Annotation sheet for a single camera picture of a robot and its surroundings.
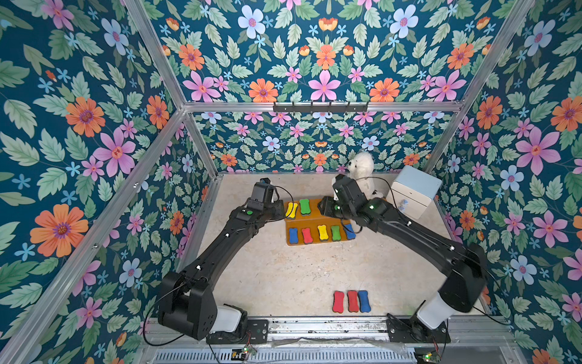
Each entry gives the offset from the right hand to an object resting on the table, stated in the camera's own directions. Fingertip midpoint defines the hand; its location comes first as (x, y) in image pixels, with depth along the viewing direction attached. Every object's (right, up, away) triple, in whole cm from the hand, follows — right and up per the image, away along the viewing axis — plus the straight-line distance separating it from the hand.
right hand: (321, 205), depth 80 cm
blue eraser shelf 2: (+15, -35, -2) cm, 38 cm away
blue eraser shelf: (-11, -14, +15) cm, 24 cm away
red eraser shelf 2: (+6, -36, 0) cm, 37 cm away
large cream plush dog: (+18, +16, +18) cm, 30 cm away
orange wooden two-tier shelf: (-6, -9, +16) cm, 19 cm away
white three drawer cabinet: (+39, +5, +14) cm, 42 cm away
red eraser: (+11, -34, -1) cm, 36 cm away
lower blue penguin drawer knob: (+38, -2, +21) cm, 44 cm away
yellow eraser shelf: (-11, -1, +8) cm, 14 cm away
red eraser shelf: (-5, -14, +13) cm, 20 cm away
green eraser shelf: (-6, -1, +8) cm, 10 cm away
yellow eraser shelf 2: (+1, -13, +14) cm, 19 cm away
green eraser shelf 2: (+7, -14, +14) cm, 21 cm away
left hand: (-16, 0, +4) cm, 16 cm away
